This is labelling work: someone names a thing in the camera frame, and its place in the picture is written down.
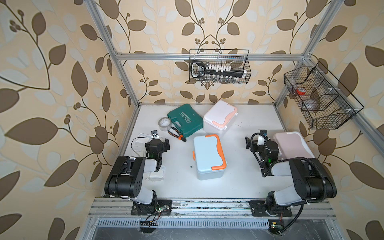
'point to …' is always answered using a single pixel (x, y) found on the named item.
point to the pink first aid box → (292, 145)
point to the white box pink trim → (219, 114)
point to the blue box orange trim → (210, 163)
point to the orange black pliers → (180, 137)
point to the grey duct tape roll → (164, 124)
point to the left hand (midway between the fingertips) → (156, 139)
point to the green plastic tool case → (186, 120)
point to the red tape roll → (301, 91)
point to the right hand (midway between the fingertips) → (254, 137)
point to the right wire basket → (324, 102)
